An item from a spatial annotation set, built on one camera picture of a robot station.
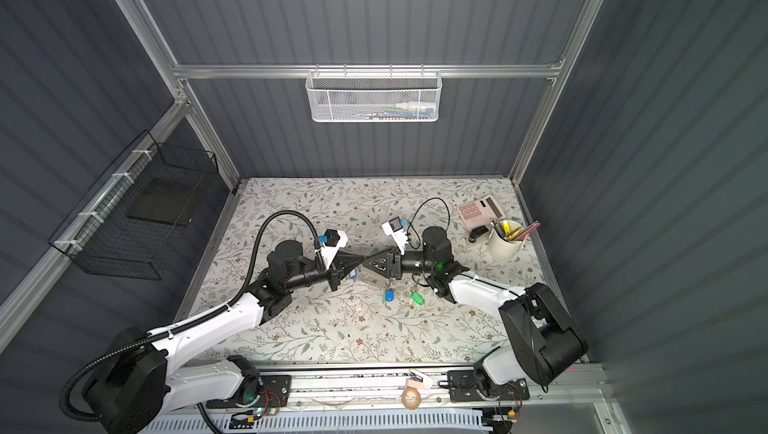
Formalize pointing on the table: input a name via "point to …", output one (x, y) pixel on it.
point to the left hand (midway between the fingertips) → (362, 257)
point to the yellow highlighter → (507, 227)
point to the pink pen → (530, 229)
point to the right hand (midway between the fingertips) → (370, 267)
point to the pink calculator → (479, 213)
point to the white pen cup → (506, 239)
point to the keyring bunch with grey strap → (388, 293)
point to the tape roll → (411, 398)
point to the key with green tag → (417, 298)
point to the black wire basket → (135, 230)
